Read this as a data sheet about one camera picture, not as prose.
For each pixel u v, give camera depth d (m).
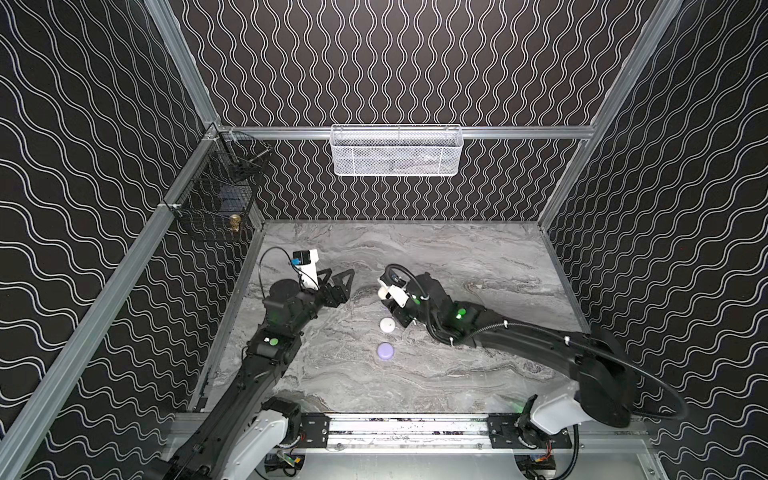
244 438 0.55
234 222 0.83
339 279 0.66
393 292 0.67
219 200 0.92
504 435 0.74
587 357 0.44
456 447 0.75
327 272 0.76
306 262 0.64
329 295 0.65
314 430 0.74
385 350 0.88
